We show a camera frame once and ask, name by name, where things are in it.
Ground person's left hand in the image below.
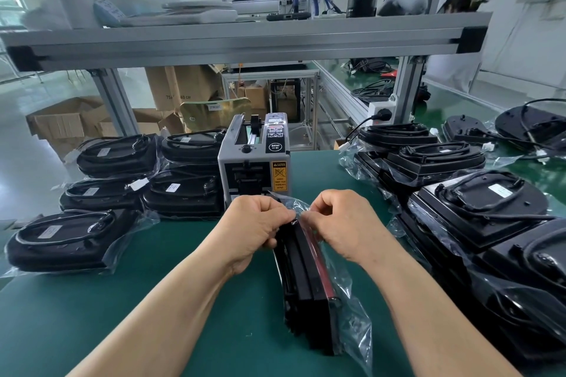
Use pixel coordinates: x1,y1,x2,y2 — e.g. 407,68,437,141
199,194,297,276

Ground person's right hand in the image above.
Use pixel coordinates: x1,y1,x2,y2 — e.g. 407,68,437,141
301,188,396,267

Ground group of bagged black lamps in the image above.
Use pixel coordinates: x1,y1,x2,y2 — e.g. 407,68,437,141
336,120,566,365

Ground unbagged black lamps with cables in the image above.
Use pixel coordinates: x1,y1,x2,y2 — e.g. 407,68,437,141
439,100,566,157

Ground person's left forearm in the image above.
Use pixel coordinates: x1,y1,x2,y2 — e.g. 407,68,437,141
69,249,235,377

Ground person's right forearm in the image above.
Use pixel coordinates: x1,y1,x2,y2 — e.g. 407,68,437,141
358,235,523,377

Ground grey tape dispenser machine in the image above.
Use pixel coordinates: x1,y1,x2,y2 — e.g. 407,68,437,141
218,113,291,207

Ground grey metal shelf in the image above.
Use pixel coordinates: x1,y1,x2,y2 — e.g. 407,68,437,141
0,12,492,73

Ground black phone on shelf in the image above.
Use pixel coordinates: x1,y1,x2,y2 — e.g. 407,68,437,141
267,12,312,22

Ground black cup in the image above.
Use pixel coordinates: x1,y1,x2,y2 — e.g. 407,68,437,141
347,0,376,18

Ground white flat scale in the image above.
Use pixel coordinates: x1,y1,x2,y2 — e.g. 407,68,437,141
124,1,238,27

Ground white handset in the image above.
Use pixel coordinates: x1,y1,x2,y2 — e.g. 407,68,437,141
93,0,129,29

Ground bundle of black cables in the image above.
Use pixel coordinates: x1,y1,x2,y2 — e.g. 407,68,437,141
351,81,394,104

